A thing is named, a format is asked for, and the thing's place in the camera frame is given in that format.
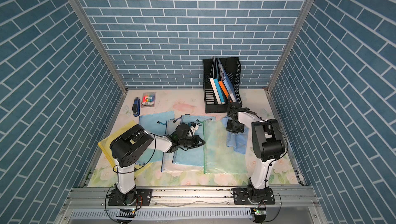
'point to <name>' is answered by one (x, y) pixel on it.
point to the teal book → (221, 98)
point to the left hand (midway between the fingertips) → (208, 145)
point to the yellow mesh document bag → (104, 146)
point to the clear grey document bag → (167, 164)
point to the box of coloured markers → (148, 99)
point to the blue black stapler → (136, 107)
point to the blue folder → (227, 80)
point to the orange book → (224, 90)
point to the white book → (215, 91)
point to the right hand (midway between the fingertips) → (233, 130)
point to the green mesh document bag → (218, 158)
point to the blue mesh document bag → (154, 124)
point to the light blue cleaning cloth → (238, 141)
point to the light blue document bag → (194, 156)
